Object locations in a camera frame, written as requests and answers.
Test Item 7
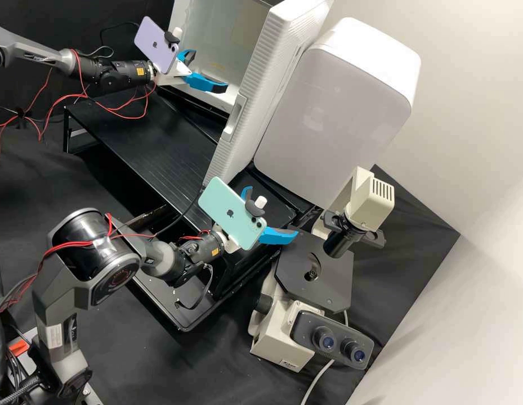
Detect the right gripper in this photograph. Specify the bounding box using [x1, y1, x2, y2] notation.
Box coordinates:
[212, 185, 301, 255]

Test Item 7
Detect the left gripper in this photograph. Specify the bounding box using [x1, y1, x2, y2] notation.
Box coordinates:
[155, 49, 229, 95]

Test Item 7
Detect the white incubator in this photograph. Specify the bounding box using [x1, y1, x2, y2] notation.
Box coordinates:
[159, 0, 283, 111]

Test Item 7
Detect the incubator door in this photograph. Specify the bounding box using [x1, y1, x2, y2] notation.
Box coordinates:
[202, 0, 334, 187]

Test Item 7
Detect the black platform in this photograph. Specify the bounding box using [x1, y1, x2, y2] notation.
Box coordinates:
[240, 166, 325, 231]
[61, 94, 262, 212]

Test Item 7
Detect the cream microscope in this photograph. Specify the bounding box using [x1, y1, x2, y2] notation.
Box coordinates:
[248, 165, 398, 373]

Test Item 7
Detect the white box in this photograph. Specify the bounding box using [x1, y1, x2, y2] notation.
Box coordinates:
[252, 16, 422, 208]

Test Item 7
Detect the right wrist camera phone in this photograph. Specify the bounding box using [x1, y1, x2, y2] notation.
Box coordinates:
[198, 176, 269, 250]

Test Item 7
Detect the wrist camera phone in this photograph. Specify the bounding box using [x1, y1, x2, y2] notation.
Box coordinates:
[133, 16, 183, 74]
[198, 176, 269, 250]

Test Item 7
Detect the left wrist camera phone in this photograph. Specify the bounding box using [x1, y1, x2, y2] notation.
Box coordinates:
[133, 16, 183, 74]

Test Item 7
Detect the red wire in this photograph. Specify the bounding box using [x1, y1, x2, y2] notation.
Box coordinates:
[0, 80, 157, 169]

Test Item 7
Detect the grey cable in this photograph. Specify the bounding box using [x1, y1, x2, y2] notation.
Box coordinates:
[301, 311, 351, 405]

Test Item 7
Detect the black braided cable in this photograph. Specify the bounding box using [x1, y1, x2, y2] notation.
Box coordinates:
[0, 367, 44, 405]

